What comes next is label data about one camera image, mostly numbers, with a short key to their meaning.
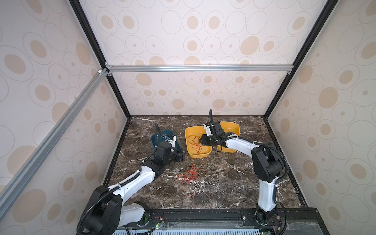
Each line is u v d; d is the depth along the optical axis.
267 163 0.52
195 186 0.84
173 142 0.76
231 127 1.08
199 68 0.92
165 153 0.63
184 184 0.85
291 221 0.73
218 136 0.75
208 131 0.81
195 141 1.03
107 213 0.40
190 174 0.89
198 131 1.06
